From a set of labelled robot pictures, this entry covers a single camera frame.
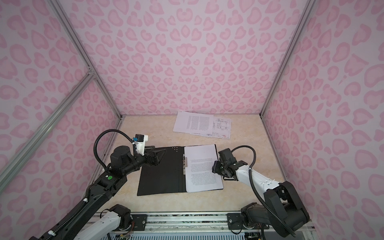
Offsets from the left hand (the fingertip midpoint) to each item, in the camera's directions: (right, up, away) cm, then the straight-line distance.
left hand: (160, 147), depth 73 cm
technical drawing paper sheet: (+36, +9, +40) cm, 55 cm away
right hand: (+28, -14, +15) cm, 35 cm away
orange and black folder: (+9, -16, +18) cm, 26 cm away
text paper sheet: (+15, +13, +45) cm, 49 cm away
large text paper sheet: (+19, -19, +15) cm, 31 cm away
